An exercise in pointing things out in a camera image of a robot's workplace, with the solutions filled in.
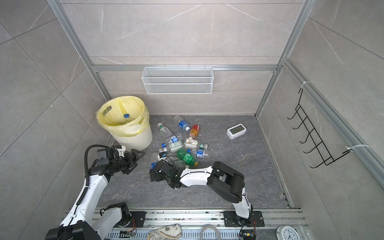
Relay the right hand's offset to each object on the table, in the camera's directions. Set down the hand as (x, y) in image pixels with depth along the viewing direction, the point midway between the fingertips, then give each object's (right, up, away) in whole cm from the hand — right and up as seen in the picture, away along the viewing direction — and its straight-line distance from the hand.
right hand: (156, 170), depth 85 cm
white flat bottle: (+20, +15, +12) cm, 28 cm away
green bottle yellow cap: (+18, +7, +5) cm, 20 cm away
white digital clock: (+52, +23, +20) cm, 60 cm away
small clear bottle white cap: (0, +23, +23) cm, 32 cm away
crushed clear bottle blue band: (+9, +18, +16) cm, 25 cm away
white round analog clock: (+65, -23, -18) cm, 71 cm away
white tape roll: (+29, -22, -17) cm, 40 cm away
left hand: (-7, +10, -5) cm, 13 cm away
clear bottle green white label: (+10, +13, +10) cm, 19 cm away
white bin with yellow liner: (-22, +30, +11) cm, 39 cm away
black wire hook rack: (+78, +16, -21) cm, 82 cm away
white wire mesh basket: (+11, +58, +15) cm, 61 cm away
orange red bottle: (+22, +23, +19) cm, 37 cm away
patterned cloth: (+11, -23, -18) cm, 31 cm away
